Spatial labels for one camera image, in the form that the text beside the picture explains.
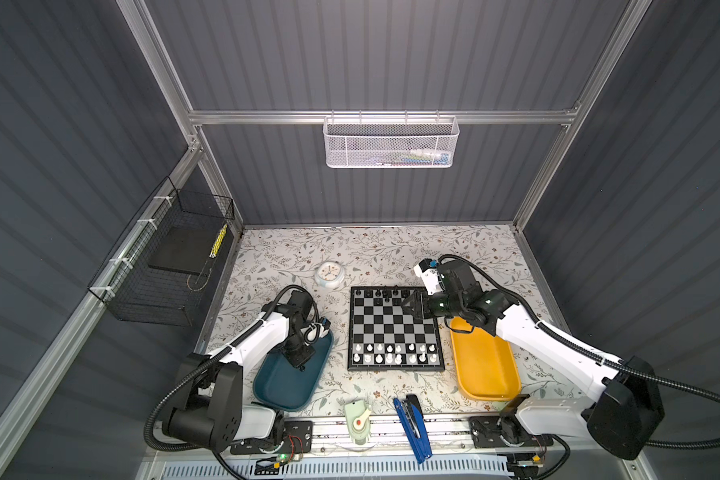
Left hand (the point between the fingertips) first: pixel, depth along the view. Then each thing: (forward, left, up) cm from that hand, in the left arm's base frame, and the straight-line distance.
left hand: (296, 356), depth 85 cm
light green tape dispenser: (-18, -17, +6) cm, 26 cm away
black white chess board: (+5, -25, 0) cm, 26 cm away
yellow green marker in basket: (+23, +19, +25) cm, 39 cm away
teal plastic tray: (-6, +5, -5) cm, 9 cm away
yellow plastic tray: (-5, -55, -2) cm, 56 cm away
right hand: (+6, -32, +15) cm, 36 cm away
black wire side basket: (+14, +29, +27) cm, 42 cm away
